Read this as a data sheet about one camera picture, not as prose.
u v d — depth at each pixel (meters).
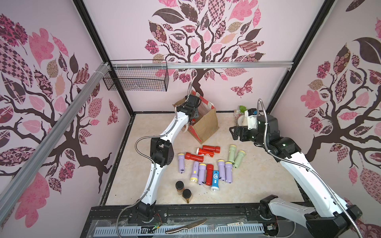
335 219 0.36
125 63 0.92
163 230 0.70
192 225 0.71
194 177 0.83
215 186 0.80
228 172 0.85
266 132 0.51
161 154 0.61
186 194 0.72
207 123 0.88
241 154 0.92
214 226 0.71
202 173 0.85
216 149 0.95
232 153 0.94
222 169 0.85
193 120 0.95
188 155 0.92
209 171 0.85
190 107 0.75
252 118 0.62
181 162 0.89
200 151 0.93
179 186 0.75
